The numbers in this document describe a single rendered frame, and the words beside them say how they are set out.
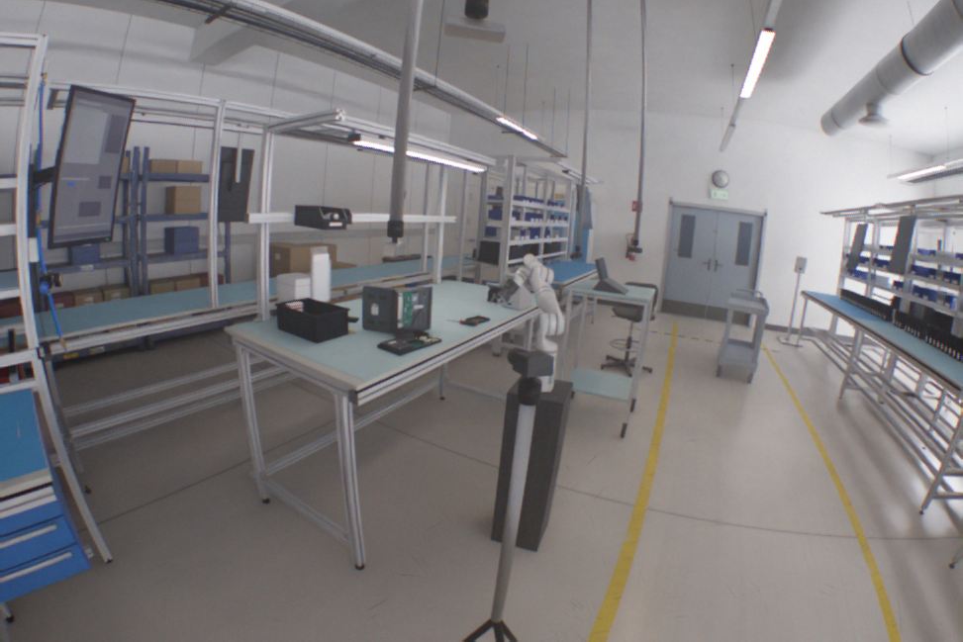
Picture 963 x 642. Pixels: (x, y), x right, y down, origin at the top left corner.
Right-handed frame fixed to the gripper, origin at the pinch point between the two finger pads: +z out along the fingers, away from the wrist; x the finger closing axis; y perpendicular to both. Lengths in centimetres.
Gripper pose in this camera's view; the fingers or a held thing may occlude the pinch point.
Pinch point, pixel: (491, 305)
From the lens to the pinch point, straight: 226.0
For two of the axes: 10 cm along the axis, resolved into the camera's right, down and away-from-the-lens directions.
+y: 5.3, 6.7, 5.2
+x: -5.7, -1.7, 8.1
